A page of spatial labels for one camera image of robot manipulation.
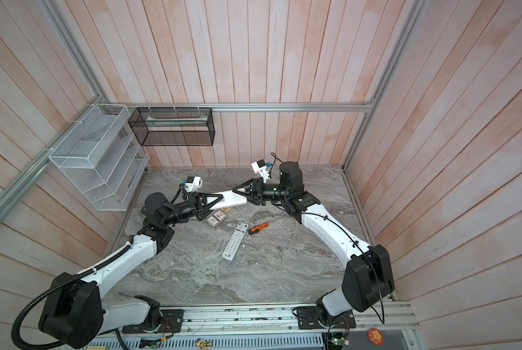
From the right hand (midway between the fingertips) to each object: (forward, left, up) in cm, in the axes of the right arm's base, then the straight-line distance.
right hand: (234, 194), depth 69 cm
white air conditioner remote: (-1, +2, -1) cm, 2 cm away
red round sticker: (-34, -47, -32) cm, 66 cm away
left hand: (-3, +4, -1) cm, 5 cm away
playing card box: (+9, +12, -30) cm, 33 cm away
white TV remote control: (-2, +3, -30) cm, 30 cm away
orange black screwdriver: (+4, -6, -30) cm, 31 cm away
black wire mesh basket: (+47, +36, -7) cm, 59 cm away
